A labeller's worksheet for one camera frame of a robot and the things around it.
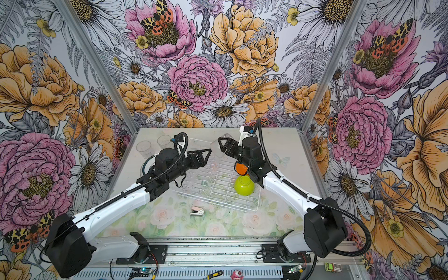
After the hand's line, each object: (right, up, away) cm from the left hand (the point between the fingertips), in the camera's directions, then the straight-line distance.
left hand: (204, 156), depth 77 cm
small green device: (+51, -43, -8) cm, 67 cm away
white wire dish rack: (+3, -14, +17) cm, 22 cm away
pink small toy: (+14, -43, -12) cm, 47 cm away
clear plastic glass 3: (-30, +7, +32) cm, 44 cm away
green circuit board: (-25, -46, -6) cm, 53 cm away
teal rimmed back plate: (-35, -6, +23) cm, 42 cm away
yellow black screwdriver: (+6, -46, -7) cm, 47 cm away
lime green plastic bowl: (+18, -15, +10) cm, 26 cm away
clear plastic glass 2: (-39, +3, +28) cm, 48 cm away
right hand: (+7, +4, +1) cm, 9 cm away
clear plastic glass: (+5, +4, +1) cm, 6 cm away
